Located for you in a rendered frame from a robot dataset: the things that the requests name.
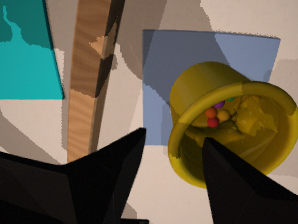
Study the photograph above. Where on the orange marble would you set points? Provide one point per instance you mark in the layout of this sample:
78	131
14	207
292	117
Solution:
211	112

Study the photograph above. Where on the red marble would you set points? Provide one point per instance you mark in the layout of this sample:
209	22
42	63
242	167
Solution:
213	122

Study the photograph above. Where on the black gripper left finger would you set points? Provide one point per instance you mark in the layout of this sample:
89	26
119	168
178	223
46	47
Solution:
90	190

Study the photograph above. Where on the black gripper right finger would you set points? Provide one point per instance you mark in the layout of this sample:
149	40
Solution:
240	194

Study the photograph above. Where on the yellow marble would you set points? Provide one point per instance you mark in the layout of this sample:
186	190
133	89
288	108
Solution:
224	114

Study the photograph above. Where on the olive-yellow cup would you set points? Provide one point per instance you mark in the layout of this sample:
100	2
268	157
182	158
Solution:
262	127

